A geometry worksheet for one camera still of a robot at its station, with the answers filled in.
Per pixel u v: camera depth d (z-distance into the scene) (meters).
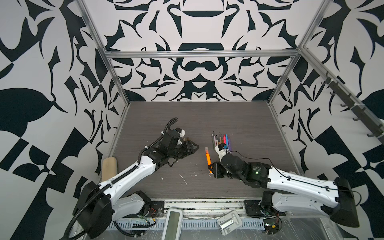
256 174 0.52
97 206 0.39
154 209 0.74
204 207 0.76
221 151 0.67
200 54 0.90
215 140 0.99
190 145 0.70
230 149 0.94
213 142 0.99
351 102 0.60
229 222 0.70
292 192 0.49
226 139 0.99
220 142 0.98
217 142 0.99
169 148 0.60
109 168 0.83
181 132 0.76
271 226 0.71
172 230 0.67
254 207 0.75
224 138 0.99
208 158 0.75
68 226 0.35
